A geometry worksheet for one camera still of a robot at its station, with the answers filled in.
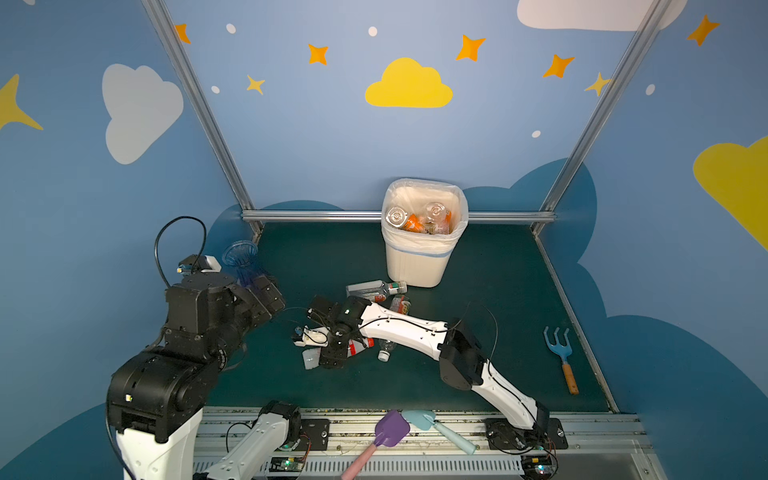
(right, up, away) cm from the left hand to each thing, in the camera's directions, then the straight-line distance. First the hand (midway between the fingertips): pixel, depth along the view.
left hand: (264, 289), depth 56 cm
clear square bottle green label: (+20, -4, +44) cm, 49 cm away
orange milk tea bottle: (+44, +18, +40) cm, 62 cm away
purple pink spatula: (+24, -38, +20) cm, 49 cm away
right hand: (+7, -20, +28) cm, 35 cm away
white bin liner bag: (+32, +27, +43) cm, 60 cm away
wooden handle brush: (+77, -23, +33) cm, 87 cm away
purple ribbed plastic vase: (-20, +6, +32) cm, 39 cm away
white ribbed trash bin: (+34, +1, +39) cm, 51 cm away
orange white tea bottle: (+32, +17, +40) cm, 54 cm away
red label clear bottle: (+27, -9, +37) cm, 47 cm away
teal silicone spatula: (+33, -37, +21) cm, 54 cm away
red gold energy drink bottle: (+13, -22, +36) cm, 44 cm away
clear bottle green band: (+37, +17, +28) cm, 50 cm away
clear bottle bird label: (+26, +17, +28) cm, 42 cm away
